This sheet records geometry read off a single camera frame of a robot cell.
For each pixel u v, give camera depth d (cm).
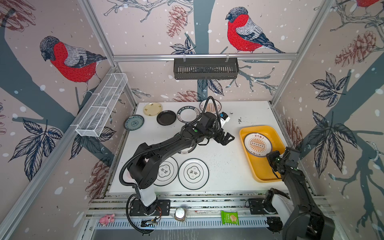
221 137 70
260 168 82
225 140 71
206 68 104
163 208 73
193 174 85
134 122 110
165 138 53
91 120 71
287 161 65
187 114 113
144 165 45
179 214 63
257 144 95
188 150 93
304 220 41
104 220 69
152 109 121
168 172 86
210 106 118
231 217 70
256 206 73
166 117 110
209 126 65
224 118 71
